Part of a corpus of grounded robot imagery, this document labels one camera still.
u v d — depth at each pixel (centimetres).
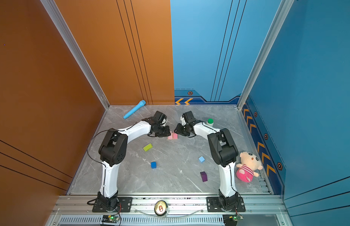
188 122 81
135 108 116
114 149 55
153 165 87
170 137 97
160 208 63
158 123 81
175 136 97
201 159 87
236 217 69
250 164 79
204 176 83
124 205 74
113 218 70
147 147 95
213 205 72
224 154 55
